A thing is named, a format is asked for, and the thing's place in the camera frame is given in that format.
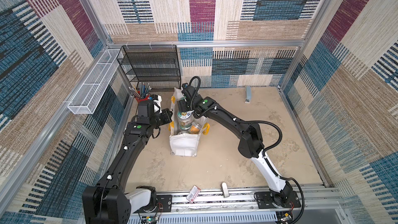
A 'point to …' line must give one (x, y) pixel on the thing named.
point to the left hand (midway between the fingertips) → (173, 112)
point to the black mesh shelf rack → (153, 63)
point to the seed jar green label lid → (185, 115)
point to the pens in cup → (144, 92)
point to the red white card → (193, 194)
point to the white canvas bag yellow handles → (184, 143)
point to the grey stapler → (247, 94)
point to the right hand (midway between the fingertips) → (188, 103)
